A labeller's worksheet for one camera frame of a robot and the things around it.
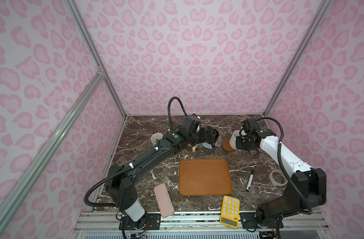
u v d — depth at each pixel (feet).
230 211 2.46
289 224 2.40
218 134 3.12
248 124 2.26
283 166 1.51
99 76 2.91
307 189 1.38
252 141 1.99
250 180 2.81
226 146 3.29
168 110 1.95
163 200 2.58
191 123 1.86
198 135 2.22
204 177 2.89
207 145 3.30
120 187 1.37
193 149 3.04
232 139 2.87
